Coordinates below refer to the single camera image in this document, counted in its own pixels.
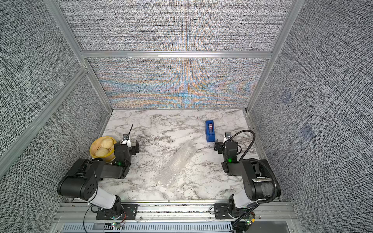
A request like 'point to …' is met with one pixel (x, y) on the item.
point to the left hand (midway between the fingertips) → (130, 139)
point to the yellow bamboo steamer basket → (96, 144)
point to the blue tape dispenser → (210, 135)
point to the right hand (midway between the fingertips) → (225, 136)
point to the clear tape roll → (210, 126)
